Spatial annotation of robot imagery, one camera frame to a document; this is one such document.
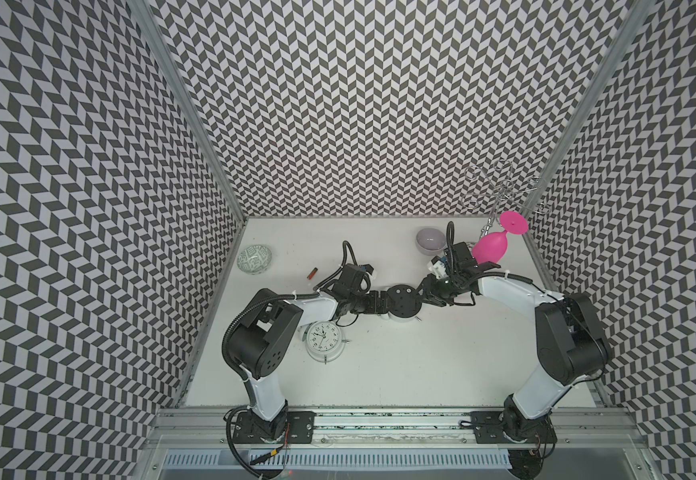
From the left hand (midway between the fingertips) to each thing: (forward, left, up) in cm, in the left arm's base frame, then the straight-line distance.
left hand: (384, 306), depth 92 cm
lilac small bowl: (+24, -18, +2) cm, 30 cm away
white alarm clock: (-1, -6, +3) cm, 6 cm away
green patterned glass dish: (+18, +44, +1) cm, 48 cm away
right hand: (0, -10, +4) cm, 11 cm away
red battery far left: (+12, +24, 0) cm, 27 cm away
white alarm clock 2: (-12, +17, +2) cm, 21 cm away
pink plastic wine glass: (+8, -30, +19) cm, 36 cm away
